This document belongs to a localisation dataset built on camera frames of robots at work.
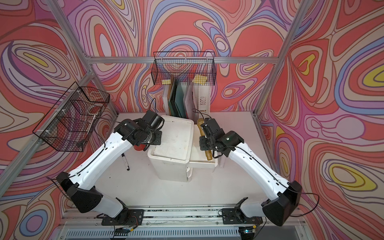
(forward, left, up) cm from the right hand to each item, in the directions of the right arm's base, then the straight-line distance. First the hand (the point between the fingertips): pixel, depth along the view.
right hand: (205, 146), depth 75 cm
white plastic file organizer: (+29, +9, +7) cm, 31 cm away
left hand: (+3, +24, +4) cm, 24 cm away
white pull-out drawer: (-4, +4, -6) cm, 8 cm away
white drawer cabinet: (-9, +17, +4) cm, 19 cm away
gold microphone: (-5, -1, +2) cm, 5 cm away
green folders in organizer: (+26, +15, +5) cm, 31 cm away
